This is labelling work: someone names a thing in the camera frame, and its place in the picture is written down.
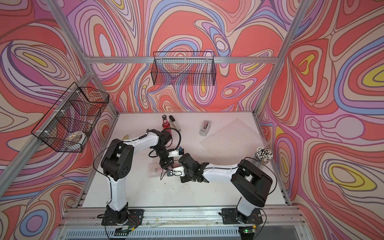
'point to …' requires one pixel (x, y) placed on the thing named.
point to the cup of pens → (264, 154)
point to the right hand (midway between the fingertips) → (183, 169)
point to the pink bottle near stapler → (165, 124)
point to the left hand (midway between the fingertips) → (173, 167)
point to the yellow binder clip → (125, 137)
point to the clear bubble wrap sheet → (155, 170)
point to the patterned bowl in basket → (77, 136)
